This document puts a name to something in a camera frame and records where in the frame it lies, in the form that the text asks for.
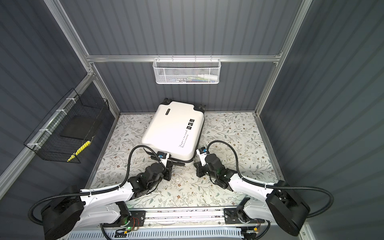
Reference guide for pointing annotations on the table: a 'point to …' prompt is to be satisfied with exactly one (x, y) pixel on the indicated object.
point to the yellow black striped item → (81, 148)
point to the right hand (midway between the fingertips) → (195, 165)
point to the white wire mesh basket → (187, 71)
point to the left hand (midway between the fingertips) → (173, 165)
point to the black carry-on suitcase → (176, 129)
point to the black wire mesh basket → (73, 122)
